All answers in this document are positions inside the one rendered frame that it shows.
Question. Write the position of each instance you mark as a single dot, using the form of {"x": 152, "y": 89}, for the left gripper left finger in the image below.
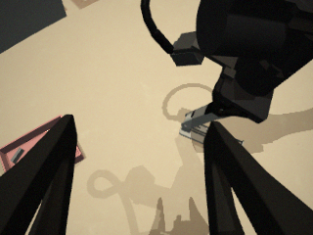
{"x": 23, "y": 186}

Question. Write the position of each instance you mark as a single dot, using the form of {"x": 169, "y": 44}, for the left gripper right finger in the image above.
{"x": 271, "y": 208}

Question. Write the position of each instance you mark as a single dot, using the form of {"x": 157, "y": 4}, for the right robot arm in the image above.
{"x": 255, "y": 29}

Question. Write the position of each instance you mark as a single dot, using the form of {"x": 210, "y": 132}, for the pink shallow tray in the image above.
{"x": 27, "y": 141}

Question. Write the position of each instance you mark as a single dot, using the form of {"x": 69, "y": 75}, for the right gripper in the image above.
{"x": 248, "y": 84}

